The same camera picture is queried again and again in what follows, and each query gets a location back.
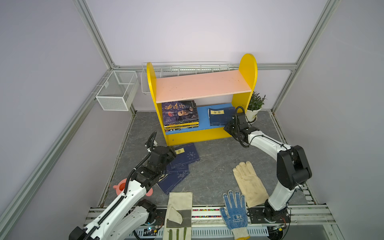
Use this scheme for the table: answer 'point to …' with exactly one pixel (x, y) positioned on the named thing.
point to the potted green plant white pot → (254, 106)
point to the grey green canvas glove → (178, 222)
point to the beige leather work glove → (252, 186)
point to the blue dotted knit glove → (236, 217)
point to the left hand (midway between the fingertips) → (171, 152)
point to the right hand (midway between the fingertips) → (225, 126)
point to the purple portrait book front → (178, 112)
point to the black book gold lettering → (181, 125)
